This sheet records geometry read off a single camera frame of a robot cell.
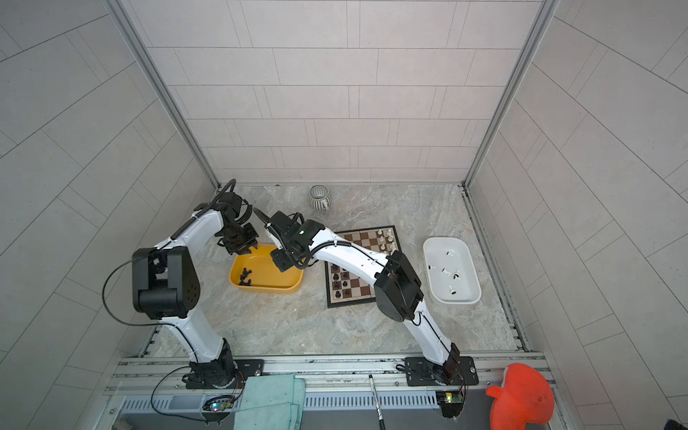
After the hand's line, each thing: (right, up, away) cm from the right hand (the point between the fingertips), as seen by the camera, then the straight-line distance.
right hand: (280, 262), depth 81 cm
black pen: (+29, -34, -16) cm, 47 cm away
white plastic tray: (+56, -6, +8) cm, 57 cm away
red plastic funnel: (+63, -27, -20) cm, 71 cm away
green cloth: (+2, -32, -15) cm, 35 cm away
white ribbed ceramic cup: (+8, +21, +25) cm, 34 cm away
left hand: (-9, +6, +10) cm, 15 cm away
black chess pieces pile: (-14, -6, +7) cm, 17 cm away
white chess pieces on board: (+36, +6, +17) cm, 40 cm away
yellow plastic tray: (-10, -5, +8) cm, 14 cm away
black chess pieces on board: (+20, -8, +5) cm, 22 cm away
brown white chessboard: (+25, -10, +5) cm, 27 cm away
